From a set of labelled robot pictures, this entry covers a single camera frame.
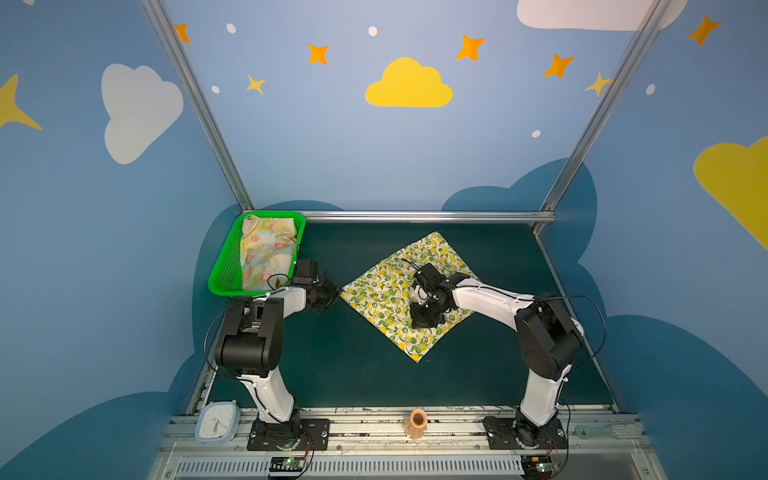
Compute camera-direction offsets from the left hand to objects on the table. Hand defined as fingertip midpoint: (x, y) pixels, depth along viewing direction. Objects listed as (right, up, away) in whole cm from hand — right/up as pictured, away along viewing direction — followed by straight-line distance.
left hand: (345, 291), depth 98 cm
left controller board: (-10, -39, -27) cm, 49 cm away
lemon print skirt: (+14, -2, +3) cm, 14 cm away
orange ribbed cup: (+21, -26, -33) cm, 47 cm away
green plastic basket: (-41, +4, +2) cm, 41 cm away
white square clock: (-28, -30, -25) cm, 48 cm away
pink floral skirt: (-32, +15, +14) cm, 38 cm away
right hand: (+22, -9, -8) cm, 25 cm away
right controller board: (+51, -39, -27) cm, 70 cm away
